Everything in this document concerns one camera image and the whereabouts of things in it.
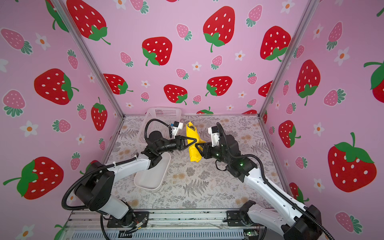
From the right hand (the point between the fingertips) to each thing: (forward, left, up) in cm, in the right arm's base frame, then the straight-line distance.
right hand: (196, 144), depth 71 cm
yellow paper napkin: (+4, +3, +1) cm, 5 cm away
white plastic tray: (-9, +27, -27) cm, 39 cm away
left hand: (+1, 0, +1) cm, 1 cm away
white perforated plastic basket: (+39, +29, -20) cm, 53 cm away
